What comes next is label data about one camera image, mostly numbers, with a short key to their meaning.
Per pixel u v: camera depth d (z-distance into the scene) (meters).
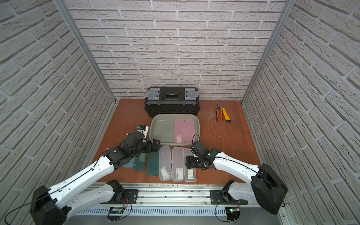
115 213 0.71
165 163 0.86
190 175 0.79
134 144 0.57
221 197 0.74
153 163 0.87
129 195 0.74
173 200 0.74
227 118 1.07
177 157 0.88
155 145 0.70
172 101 0.95
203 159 0.63
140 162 0.85
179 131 1.00
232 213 0.70
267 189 0.41
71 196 0.43
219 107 1.14
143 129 0.69
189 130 1.00
